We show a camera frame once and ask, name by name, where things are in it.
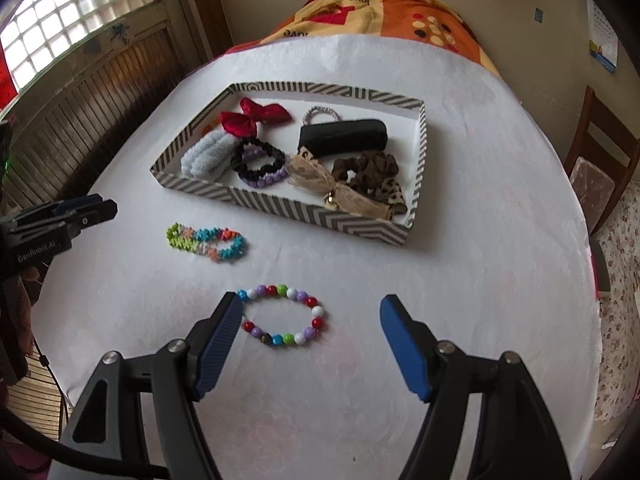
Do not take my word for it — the floral cloth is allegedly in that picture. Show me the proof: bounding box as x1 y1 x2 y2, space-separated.
592 180 640 423

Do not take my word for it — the light blue fluffy hair tie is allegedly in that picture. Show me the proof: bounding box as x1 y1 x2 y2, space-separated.
180 131 241 179

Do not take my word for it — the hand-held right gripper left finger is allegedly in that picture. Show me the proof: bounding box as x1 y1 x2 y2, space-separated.
60 291 244 480

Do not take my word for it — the wooden chair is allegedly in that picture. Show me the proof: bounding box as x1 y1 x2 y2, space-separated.
562 85 640 236

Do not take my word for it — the black scrunchie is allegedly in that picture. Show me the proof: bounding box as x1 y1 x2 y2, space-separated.
231 137 287 183

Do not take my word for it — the grey panel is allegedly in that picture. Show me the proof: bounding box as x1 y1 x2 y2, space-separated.
587 237 611 301

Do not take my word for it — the striped cardboard tray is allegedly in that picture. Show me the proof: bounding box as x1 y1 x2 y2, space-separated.
150 81 428 248

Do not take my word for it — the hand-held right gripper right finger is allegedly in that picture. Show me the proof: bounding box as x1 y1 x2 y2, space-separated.
379 294 573 480

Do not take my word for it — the multicolour round bead bracelet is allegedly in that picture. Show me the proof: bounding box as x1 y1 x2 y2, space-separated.
235 283 328 347

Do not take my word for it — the leopard print bow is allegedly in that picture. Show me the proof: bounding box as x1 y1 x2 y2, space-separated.
372 175 408 216

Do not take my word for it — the beige lace bow with bell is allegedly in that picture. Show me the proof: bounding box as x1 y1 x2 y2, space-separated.
286 144 396 221

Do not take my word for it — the wall calendar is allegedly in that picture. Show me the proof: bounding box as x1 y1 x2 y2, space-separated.
587 0 621 73

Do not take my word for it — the black fabric case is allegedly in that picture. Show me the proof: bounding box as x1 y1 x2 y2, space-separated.
297 118 388 161

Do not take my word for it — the orange printed blanket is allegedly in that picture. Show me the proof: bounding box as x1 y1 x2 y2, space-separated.
240 0 503 78

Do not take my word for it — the glass block window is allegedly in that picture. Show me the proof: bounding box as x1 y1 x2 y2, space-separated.
0 0 161 96

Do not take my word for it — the red satin bow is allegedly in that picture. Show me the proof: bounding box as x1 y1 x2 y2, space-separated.
218 97 293 138

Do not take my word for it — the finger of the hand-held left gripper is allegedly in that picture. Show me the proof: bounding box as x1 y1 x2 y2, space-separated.
50 200 118 241
15 194 103 222

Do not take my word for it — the brown scrunchie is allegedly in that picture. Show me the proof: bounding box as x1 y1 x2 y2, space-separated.
331 151 400 186

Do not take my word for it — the purple bead bracelet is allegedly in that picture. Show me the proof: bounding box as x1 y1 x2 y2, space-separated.
239 142 290 190

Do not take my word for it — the wooden slatted panel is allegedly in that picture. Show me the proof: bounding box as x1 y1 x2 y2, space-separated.
0 25 196 211

